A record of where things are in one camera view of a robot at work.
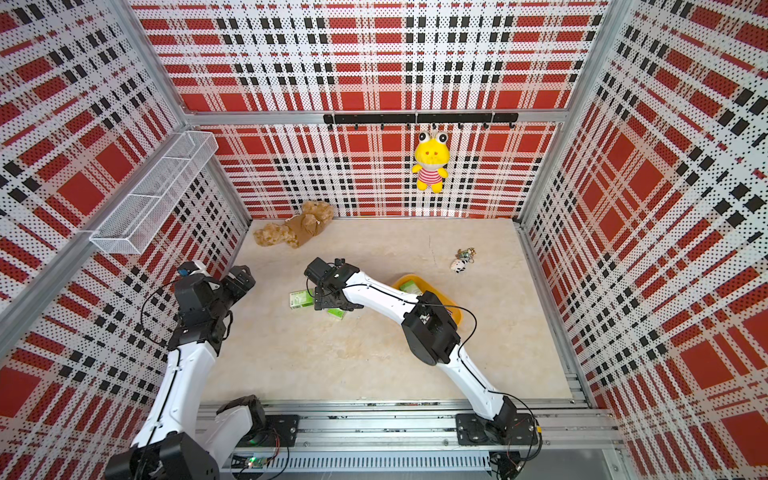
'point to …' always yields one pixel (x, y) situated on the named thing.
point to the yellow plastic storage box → (424, 286)
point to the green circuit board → (256, 462)
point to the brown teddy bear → (297, 230)
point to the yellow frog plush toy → (431, 156)
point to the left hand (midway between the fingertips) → (244, 276)
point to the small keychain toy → (462, 258)
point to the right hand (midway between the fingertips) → (341, 299)
